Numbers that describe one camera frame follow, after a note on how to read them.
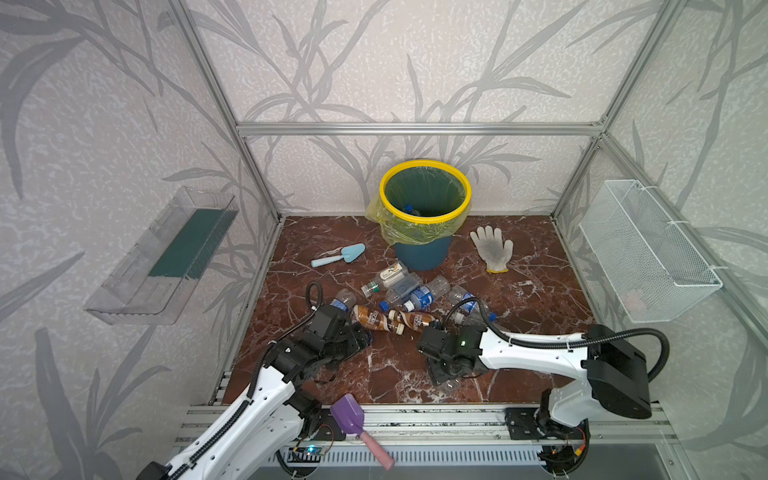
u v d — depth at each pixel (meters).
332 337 0.61
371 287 0.96
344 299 0.91
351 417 0.75
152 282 0.64
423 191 1.00
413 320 0.87
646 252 0.64
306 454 0.72
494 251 1.09
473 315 0.90
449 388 0.75
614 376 0.42
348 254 1.09
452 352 0.59
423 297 0.91
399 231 0.86
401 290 0.94
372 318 0.87
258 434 0.56
